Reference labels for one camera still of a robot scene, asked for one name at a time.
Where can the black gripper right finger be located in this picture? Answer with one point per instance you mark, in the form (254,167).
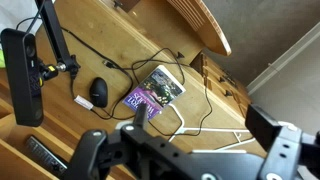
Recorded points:
(287,146)

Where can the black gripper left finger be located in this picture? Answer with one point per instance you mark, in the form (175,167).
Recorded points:
(144,156)

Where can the purple paperback book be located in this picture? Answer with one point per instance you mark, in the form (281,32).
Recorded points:
(157,90)

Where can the black computer mouse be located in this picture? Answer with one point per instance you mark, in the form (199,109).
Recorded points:
(98,92)

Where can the white usb adapter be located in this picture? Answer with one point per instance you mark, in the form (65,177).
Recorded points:
(83,102)

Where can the black remote control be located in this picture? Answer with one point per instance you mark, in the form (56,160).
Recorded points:
(46,158)

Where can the white wire clothes hanger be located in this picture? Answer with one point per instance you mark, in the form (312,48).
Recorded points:
(207,128)

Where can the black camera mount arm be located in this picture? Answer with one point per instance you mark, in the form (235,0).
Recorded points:
(65,61)

